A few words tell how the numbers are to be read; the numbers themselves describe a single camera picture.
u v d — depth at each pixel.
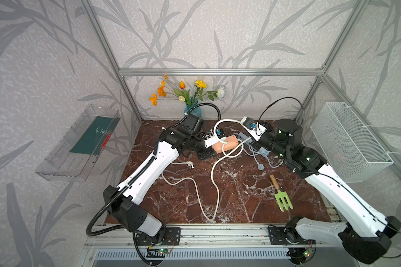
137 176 0.43
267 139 0.54
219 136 0.62
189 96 1.05
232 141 0.72
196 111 1.11
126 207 0.39
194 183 0.89
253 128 0.51
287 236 0.66
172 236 0.73
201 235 0.75
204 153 0.64
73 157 0.66
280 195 0.85
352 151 0.63
